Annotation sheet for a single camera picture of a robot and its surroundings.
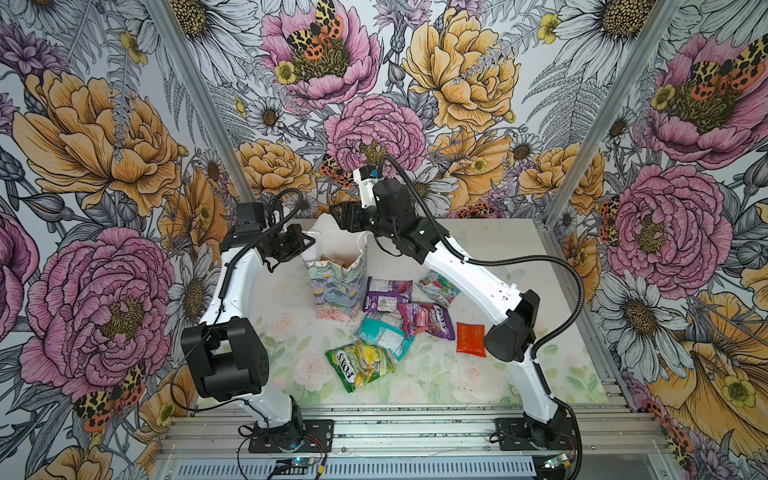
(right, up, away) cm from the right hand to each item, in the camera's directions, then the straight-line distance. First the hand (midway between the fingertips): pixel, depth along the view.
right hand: (339, 217), depth 75 cm
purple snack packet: (+11, -22, +23) cm, 34 cm away
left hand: (-8, -8, +9) cm, 15 cm away
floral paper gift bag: (-1, -13, +2) cm, 13 cm away
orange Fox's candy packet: (-8, -10, +19) cm, 23 cm away
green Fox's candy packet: (+4, -39, +9) cm, 40 cm away
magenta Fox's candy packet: (+21, -28, +15) cm, 38 cm away
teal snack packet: (+11, -32, +14) cm, 36 cm away
